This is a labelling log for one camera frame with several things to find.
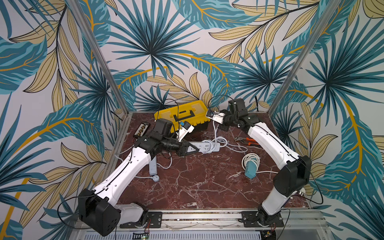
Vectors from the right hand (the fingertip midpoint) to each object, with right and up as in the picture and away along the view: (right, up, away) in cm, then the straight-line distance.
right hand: (217, 116), depth 83 cm
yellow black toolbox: (-13, +3, +14) cm, 19 cm away
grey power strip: (-37, -29, +5) cm, 47 cm away
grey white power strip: (-7, -15, -14) cm, 22 cm away
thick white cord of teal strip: (+24, -23, +5) cm, 34 cm away
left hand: (-12, -18, -16) cm, 27 cm away
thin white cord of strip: (+16, -21, +17) cm, 31 cm away
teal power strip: (+20, -30, +2) cm, 36 cm away
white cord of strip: (-35, -35, +2) cm, 50 cm away
